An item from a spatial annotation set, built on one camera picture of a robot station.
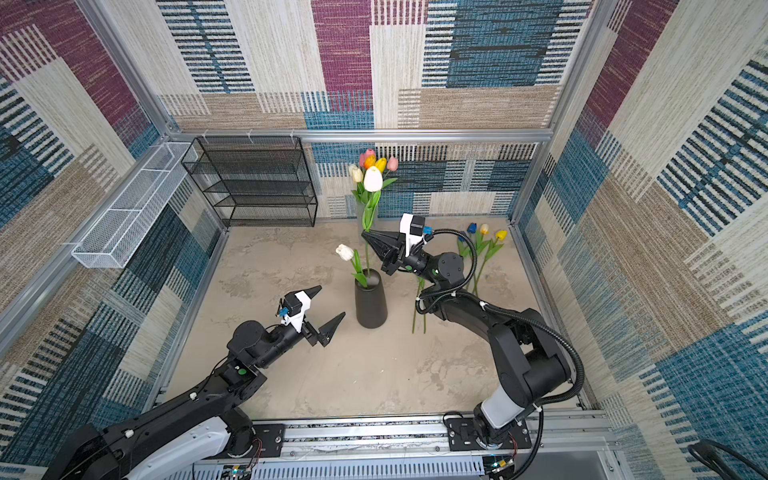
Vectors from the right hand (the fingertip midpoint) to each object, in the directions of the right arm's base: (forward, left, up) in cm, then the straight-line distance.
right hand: (362, 235), depth 68 cm
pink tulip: (+37, -1, -3) cm, 37 cm away
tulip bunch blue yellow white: (+25, -38, -35) cm, 57 cm away
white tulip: (-1, +4, -5) cm, 6 cm away
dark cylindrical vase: (-2, 0, -32) cm, 32 cm away
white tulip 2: (+28, +3, -5) cm, 29 cm away
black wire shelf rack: (+46, +42, -19) cm, 65 cm away
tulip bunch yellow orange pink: (+35, 0, -4) cm, 35 cm away
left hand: (-8, +8, -12) cm, 17 cm away
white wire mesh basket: (+8, +59, -2) cm, 59 cm away
